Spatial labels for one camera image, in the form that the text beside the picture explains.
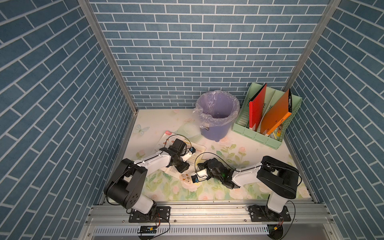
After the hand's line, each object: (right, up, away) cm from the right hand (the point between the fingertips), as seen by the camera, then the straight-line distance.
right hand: (200, 161), depth 88 cm
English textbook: (-2, +4, +8) cm, 9 cm away
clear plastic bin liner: (+10, +33, +14) cm, 37 cm away
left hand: (-8, -3, +2) cm, 9 cm away
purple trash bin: (+10, +15, +15) cm, 23 cm away
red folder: (+33, +33, -1) cm, 47 cm away
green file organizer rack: (+29, +21, +15) cm, 39 cm away
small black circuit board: (-26, -29, -16) cm, 42 cm away
